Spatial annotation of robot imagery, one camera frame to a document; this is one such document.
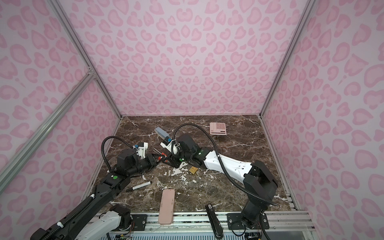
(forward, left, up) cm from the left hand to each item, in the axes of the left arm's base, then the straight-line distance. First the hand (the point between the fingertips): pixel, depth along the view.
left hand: (165, 155), depth 75 cm
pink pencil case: (-20, 0, -19) cm, 28 cm away
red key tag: (+1, +1, -1) cm, 2 cm away
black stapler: (-27, -24, -16) cm, 39 cm away
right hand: (-1, 0, -1) cm, 1 cm away
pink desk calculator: (+32, -31, -19) cm, 48 cm away
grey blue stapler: (+27, +9, -16) cm, 32 cm away
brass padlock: (0, -13, -19) cm, 23 cm away
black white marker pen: (-9, +17, -19) cm, 27 cm away
